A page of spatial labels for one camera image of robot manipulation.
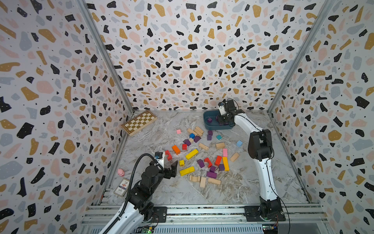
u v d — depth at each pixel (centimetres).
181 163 90
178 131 110
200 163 92
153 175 59
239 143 100
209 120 113
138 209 55
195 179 85
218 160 93
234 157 95
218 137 107
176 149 97
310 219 74
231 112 85
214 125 111
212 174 88
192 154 97
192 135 105
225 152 97
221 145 100
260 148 65
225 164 92
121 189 81
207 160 92
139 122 110
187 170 88
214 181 85
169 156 94
